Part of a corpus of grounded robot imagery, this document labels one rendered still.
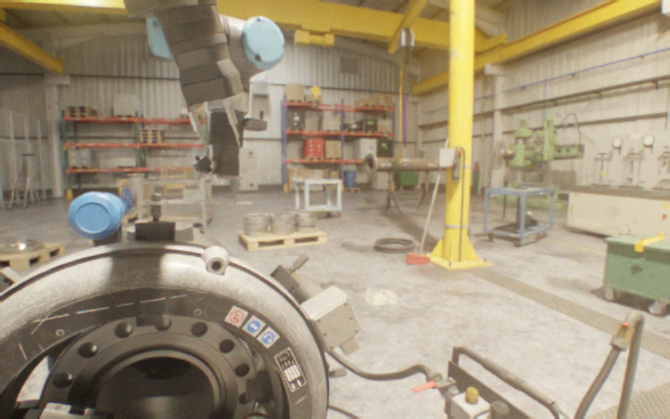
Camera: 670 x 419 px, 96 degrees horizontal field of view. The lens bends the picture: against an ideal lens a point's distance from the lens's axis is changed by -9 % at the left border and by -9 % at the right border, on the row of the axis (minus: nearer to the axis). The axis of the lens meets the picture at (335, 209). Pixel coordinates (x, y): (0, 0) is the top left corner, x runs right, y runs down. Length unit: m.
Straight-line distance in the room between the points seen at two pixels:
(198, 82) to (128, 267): 0.34
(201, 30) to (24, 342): 0.55
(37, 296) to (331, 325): 0.54
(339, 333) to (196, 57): 0.61
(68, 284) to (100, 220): 0.72
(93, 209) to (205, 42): 0.99
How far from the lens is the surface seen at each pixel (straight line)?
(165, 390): 1.17
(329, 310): 0.76
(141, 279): 0.64
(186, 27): 0.47
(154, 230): 0.75
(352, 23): 12.89
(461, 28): 4.32
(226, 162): 0.75
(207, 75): 0.48
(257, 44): 0.66
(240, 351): 0.85
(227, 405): 0.92
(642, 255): 3.44
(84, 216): 1.38
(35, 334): 0.71
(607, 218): 6.62
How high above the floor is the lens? 1.12
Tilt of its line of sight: 7 degrees down
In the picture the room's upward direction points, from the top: straight up
